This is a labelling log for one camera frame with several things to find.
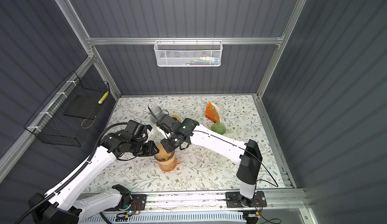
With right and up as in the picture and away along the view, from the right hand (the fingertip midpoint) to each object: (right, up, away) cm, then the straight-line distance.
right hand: (167, 147), depth 74 cm
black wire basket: (-49, +14, -1) cm, 51 cm away
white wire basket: (+7, +65, +50) cm, 83 cm away
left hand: (-5, -2, +1) cm, 6 cm away
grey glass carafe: (-12, +17, +31) cm, 38 cm away
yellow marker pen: (-37, +23, +6) cm, 44 cm away
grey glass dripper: (-4, -6, +5) cm, 8 cm away
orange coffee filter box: (+25, +17, +28) cm, 41 cm away
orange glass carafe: (-1, -13, +11) cm, 17 cm away
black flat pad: (-43, +20, +3) cm, 47 cm away
